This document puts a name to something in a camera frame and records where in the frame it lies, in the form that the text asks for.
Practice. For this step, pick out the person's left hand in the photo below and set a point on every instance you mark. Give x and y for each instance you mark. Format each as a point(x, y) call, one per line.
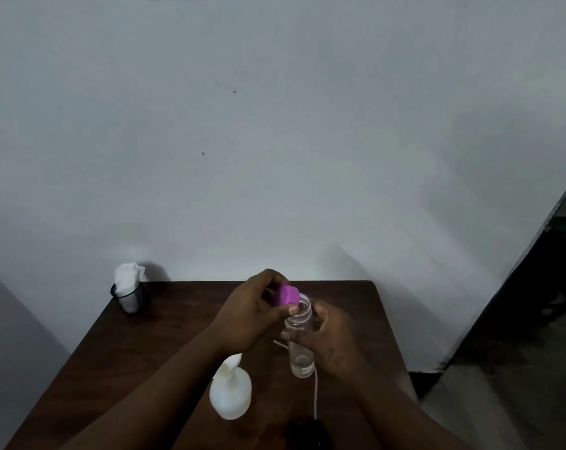
point(245, 318)

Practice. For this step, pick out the person's right hand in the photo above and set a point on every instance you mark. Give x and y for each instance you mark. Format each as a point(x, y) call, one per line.
point(334, 346)

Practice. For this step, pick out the clear plastic water bottle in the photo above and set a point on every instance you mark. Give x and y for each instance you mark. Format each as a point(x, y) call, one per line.
point(301, 365)

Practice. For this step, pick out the white plastic funnel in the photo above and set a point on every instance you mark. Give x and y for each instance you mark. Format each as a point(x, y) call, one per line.
point(231, 360)

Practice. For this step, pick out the purple bottle cap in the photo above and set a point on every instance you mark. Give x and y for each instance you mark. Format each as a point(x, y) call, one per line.
point(287, 295)

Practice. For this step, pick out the white spray bottle body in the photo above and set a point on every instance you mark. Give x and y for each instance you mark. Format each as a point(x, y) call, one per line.
point(230, 398)

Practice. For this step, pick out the black spray head with tube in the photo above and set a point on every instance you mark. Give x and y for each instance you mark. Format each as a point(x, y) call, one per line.
point(311, 435)

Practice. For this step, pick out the person's right forearm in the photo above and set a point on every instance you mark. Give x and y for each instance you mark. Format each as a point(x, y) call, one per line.
point(405, 417)

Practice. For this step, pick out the dark wooden table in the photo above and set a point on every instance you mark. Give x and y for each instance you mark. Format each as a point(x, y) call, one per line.
point(170, 314)

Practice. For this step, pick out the black mesh cup holder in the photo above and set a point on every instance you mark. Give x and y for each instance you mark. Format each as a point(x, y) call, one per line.
point(138, 297)

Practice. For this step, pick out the black cup with tissues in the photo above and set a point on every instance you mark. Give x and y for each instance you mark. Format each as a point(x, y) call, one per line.
point(127, 278)

